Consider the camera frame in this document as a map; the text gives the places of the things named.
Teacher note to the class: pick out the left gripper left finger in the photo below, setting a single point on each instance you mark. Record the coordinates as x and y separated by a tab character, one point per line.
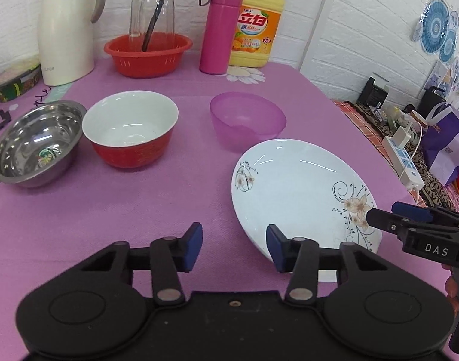
169	256

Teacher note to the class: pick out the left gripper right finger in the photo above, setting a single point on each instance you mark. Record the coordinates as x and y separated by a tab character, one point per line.
300	257

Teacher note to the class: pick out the red white ceramic bowl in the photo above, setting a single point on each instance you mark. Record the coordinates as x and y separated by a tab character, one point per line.
131	129

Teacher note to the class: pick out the purple plastic bowl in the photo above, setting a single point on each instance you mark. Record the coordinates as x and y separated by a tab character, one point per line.
241	120

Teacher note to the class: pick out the white floral plate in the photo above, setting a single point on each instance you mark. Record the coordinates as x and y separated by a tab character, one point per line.
306	191

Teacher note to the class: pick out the white power strip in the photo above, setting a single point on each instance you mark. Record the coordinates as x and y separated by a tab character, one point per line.
403	165

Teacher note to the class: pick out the purple shopping bag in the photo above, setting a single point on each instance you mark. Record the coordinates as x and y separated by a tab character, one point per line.
440	144

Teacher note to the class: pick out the purple floral tablecloth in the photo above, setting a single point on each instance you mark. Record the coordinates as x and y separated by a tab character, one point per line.
44	231

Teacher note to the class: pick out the white charger plug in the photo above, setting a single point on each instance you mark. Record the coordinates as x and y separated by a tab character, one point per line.
402	136

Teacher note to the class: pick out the black box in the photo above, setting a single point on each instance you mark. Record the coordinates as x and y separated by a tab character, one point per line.
374	92

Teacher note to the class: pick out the stainless steel bowl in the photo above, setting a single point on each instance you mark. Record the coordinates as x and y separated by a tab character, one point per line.
38	147

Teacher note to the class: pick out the red plastic colander basket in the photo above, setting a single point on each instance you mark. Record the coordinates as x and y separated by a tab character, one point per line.
157	61

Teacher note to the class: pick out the black stirring stick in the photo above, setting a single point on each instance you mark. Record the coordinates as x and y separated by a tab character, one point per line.
151	26

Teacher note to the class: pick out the pink thermos bottle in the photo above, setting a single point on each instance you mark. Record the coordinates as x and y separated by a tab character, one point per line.
218	38

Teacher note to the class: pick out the yellow detergent bottle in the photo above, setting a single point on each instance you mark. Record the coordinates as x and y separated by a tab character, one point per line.
255	33

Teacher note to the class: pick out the instant noodle bowl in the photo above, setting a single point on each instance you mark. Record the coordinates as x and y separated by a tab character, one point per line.
14	85

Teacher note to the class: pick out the cream thermos jug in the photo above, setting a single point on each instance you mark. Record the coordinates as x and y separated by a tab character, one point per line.
65	39

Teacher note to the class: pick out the glass pitcher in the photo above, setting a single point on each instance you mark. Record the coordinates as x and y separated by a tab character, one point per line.
141	13

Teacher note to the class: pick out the blue patterned wall decoration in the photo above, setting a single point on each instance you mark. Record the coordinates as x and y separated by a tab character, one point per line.
436	30

